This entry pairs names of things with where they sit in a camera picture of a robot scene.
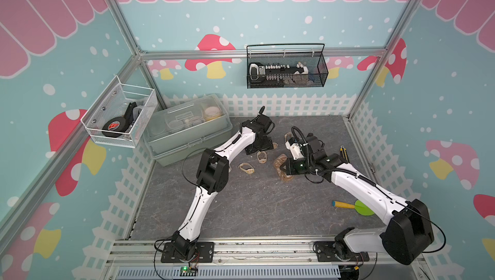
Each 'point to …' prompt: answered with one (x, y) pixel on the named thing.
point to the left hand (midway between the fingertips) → (262, 151)
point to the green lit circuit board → (187, 271)
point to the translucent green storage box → (178, 132)
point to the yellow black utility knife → (345, 153)
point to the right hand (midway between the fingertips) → (281, 166)
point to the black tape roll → (116, 124)
